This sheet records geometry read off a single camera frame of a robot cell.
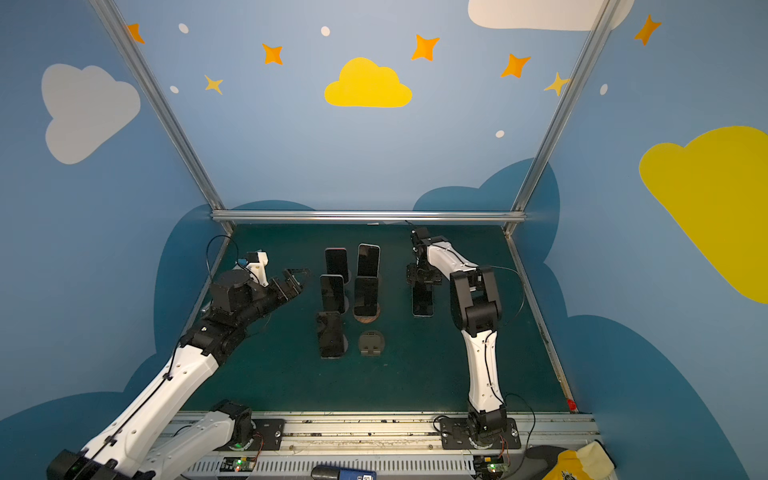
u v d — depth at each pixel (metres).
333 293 1.04
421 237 0.88
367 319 0.96
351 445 0.73
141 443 0.41
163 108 0.85
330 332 0.83
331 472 0.65
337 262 1.01
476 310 0.60
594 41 0.74
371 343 0.91
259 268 0.68
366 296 0.97
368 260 0.96
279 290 0.65
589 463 0.69
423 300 1.10
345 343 0.86
